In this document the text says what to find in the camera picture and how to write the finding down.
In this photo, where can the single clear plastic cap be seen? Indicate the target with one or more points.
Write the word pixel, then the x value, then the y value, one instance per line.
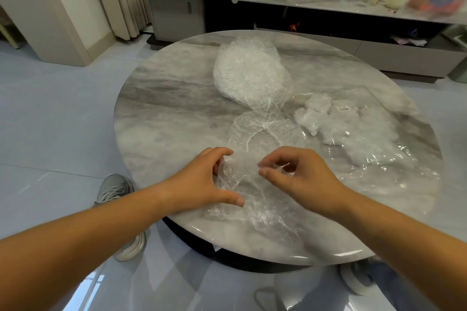
pixel 255 212

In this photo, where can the grey sneaker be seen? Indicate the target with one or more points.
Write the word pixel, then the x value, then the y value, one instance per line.
pixel 359 279
pixel 113 189

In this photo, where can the person's right hand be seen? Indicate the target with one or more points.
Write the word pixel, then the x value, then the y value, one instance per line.
pixel 310 183

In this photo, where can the person's left forearm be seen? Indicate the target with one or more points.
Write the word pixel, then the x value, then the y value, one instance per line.
pixel 73 249

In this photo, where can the light wooden chair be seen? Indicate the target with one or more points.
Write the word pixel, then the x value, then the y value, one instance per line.
pixel 9 30

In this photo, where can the black table base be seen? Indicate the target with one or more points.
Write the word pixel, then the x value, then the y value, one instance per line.
pixel 241 262

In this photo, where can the long grey low cabinet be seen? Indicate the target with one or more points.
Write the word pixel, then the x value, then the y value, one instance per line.
pixel 175 17

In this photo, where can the person's left hand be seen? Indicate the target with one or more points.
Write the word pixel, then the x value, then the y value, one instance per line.
pixel 193 182

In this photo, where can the pile of clear plastic caps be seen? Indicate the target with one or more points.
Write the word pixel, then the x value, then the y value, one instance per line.
pixel 252 70

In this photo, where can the person's right forearm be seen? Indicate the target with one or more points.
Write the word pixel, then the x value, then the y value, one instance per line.
pixel 416 249

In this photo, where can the clear bag of caps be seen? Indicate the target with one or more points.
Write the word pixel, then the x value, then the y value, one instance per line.
pixel 357 128

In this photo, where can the clear plastic bag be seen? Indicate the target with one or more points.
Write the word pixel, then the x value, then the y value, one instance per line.
pixel 423 168

